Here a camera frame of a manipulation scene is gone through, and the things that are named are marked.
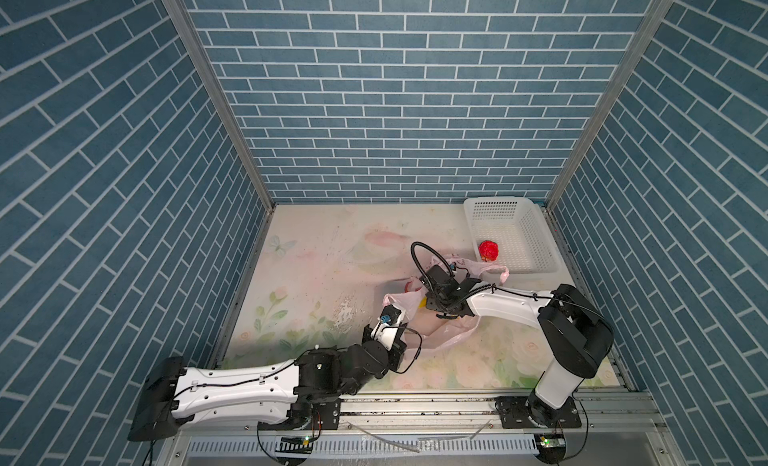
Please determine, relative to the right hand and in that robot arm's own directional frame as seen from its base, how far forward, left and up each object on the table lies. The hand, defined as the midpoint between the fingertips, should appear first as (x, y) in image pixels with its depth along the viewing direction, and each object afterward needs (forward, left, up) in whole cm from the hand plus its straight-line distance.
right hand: (434, 301), depth 92 cm
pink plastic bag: (-8, +3, -2) cm, 9 cm away
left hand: (-17, +6, +16) cm, 24 cm away
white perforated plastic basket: (+34, -32, -1) cm, 47 cm away
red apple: (+18, -18, +5) cm, 25 cm away
